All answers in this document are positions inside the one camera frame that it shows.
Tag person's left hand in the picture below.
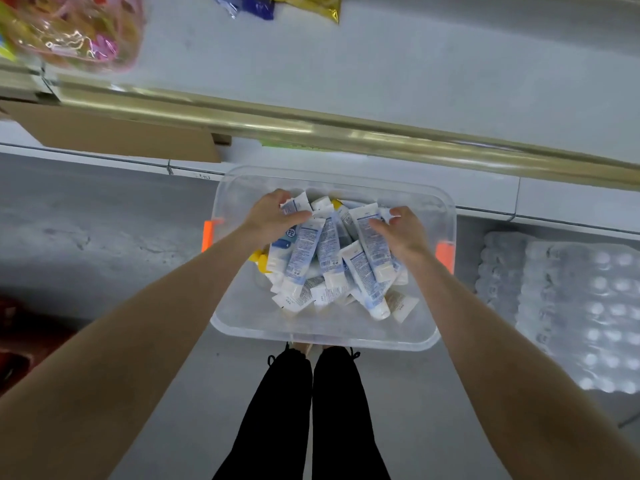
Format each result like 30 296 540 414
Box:
239 187 315 251

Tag person's right hand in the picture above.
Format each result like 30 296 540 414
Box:
367 205 435 269

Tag pile of cream tubes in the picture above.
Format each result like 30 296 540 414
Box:
249 191 420 324

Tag clear plastic storage bin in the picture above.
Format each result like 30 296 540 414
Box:
202 165 459 352

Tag person's right forearm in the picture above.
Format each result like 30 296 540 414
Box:
407 252 640 480

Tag person's left forearm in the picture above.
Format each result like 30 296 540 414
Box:
0 227 263 480

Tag person's black trousers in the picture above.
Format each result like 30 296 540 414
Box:
212 344 392 480

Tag shrink-wrapped water bottle pack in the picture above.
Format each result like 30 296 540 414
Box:
475 231 640 395

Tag brown cardboard sheet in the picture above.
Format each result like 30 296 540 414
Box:
0 100 233 164

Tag blue snack packet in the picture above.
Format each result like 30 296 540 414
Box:
241 0 276 21

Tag gold snack packet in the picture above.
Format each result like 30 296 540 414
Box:
269 0 343 25

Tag dark red carton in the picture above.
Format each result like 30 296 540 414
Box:
0 294 76 395

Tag pink snack bag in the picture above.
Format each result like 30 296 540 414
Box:
0 0 146 73

